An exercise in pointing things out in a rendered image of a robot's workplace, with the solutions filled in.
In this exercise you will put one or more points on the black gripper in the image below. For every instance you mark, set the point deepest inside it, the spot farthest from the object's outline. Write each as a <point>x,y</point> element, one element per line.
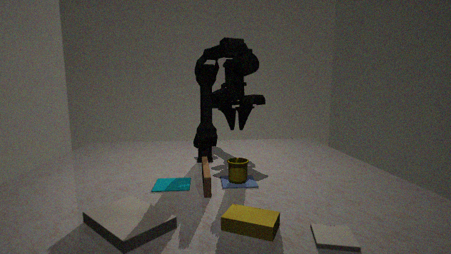
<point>245,102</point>

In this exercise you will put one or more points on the yellow rectangular block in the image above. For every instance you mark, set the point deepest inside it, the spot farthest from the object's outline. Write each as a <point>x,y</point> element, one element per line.
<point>253,222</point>

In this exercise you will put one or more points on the beige flat square block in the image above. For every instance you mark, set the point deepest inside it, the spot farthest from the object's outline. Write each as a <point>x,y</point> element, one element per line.
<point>129,223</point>

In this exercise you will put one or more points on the tan long flat bar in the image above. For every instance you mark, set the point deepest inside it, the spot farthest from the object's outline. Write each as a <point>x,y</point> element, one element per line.
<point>206,177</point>

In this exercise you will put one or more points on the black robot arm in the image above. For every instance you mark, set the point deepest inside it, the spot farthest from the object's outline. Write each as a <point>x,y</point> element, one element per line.
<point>244,62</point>

